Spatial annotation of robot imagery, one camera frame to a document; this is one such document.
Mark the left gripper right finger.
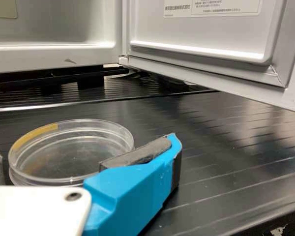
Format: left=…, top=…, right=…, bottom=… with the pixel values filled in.
left=83, top=132, right=183, bottom=236

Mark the petri dish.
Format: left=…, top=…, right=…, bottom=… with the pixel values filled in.
left=8, top=118, right=135, bottom=187

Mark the white incubator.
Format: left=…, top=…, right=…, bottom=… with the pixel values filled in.
left=0, top=0, right=129, bottom=75

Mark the incubator door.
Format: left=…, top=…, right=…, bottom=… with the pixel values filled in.
left=118, top=0, right=295, bottom=114

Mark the black platform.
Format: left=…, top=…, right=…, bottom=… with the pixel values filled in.
left=0, top=90, right=295, bottom=236

